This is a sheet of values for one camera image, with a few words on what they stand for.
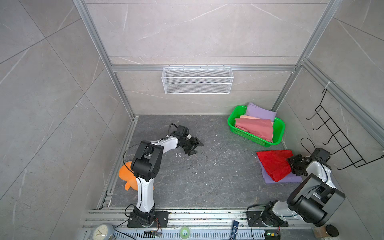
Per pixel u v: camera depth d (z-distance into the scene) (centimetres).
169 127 82
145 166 53
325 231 64
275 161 93
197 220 75
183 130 82
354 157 60
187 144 86
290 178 78
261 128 101
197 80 101
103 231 67
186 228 71
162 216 74
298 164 76
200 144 90
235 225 70
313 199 44
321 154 65
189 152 90
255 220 71
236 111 112
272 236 70
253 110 109
